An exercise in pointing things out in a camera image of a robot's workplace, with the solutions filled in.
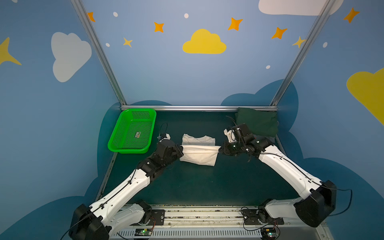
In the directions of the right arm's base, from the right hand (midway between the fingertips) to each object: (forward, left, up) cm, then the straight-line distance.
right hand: (220, 147), depth 79 cm
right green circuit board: (-34, -24, -22) cm, 47 cm away
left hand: (-1, +19, +1) cm, 19 cm away
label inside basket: (+20, +57, -19) cm, 63 cm away
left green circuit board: (-38, +37, -19) cm, 56 cm away
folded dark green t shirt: (+29, -32, -11) cm, 44 cm away
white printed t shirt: (-2, +10, -1) cm, 10 cm away
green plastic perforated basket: (+21, +60, -18) cm, 66 cm away
